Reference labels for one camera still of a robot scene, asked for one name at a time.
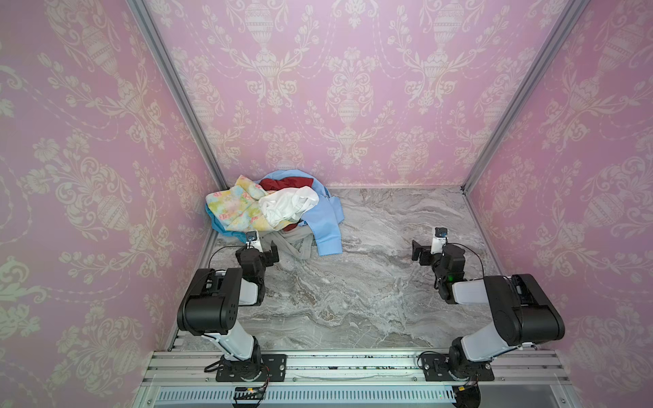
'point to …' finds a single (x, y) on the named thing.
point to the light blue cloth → (325, 218)
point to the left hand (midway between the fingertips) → (261, 243)
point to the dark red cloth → (285, 183)
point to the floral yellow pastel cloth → (238, 208)
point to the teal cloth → (218, 226)
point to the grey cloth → (298, 241)
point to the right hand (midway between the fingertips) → (428, 240)
